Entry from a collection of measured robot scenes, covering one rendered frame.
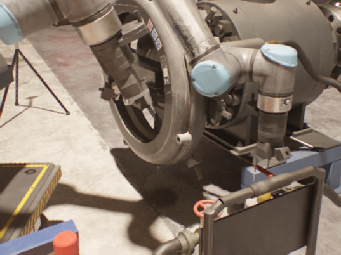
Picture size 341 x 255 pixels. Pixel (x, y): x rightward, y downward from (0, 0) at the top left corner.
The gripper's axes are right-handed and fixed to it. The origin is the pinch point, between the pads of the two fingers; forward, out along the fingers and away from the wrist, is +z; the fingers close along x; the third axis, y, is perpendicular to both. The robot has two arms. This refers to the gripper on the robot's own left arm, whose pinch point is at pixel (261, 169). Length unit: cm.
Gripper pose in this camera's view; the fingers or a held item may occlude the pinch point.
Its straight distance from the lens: 124.4
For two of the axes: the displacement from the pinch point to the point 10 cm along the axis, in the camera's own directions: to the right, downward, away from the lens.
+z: 0.0, 9.3, 3.8
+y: 5.3, 3.2, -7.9
